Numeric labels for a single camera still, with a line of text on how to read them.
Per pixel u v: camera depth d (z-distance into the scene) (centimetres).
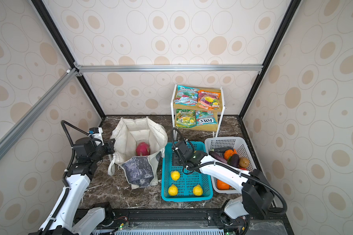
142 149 91
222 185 79
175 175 84
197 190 78
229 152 92
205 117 94
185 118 92
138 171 74
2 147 52
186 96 81
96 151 65
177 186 84
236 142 95
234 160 85
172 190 78
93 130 66
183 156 61
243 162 81
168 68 91
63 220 40
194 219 75
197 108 80
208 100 78
